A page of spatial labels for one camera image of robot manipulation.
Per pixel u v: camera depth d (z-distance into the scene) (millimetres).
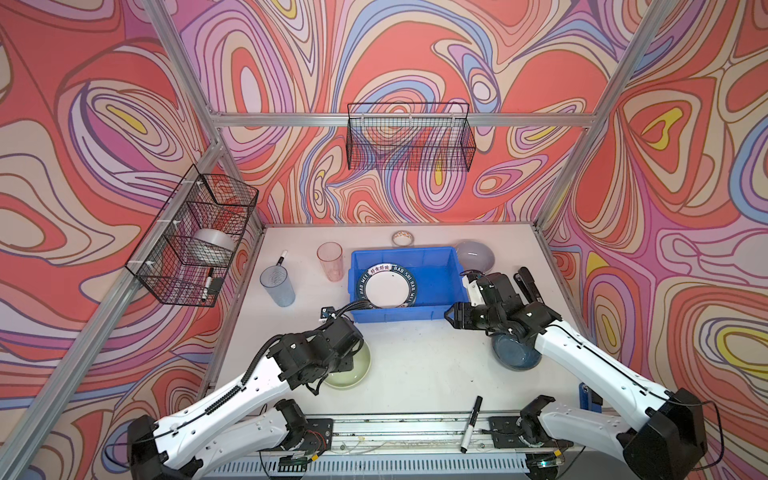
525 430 663
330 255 934
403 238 1155
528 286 993
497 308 592
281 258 1089
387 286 975
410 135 959
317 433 732
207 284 722
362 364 840
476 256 1052
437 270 1048
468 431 733
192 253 719
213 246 704
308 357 500
